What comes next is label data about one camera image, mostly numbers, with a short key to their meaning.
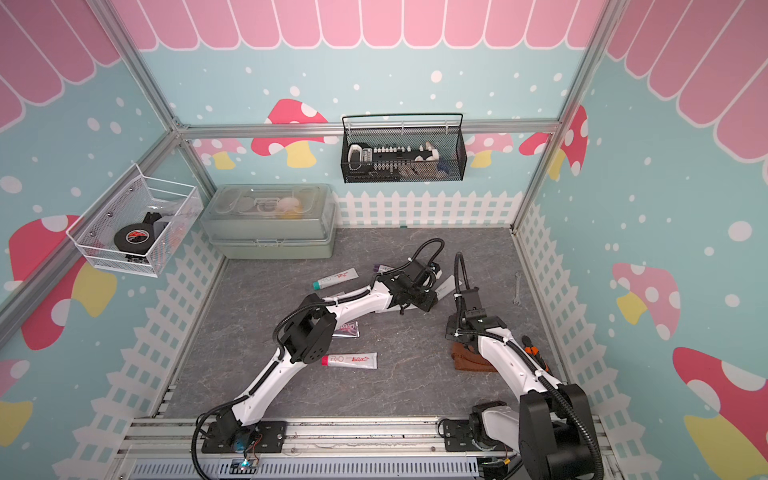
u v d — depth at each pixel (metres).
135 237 0.71
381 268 1.06
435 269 0.88
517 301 1.00
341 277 1.04
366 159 0.89
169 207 0.81
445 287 1.00
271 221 1.05
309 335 0.61
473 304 0.68
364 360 0.85
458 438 0.74
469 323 0.64
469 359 0.84
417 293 0.85
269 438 0.74
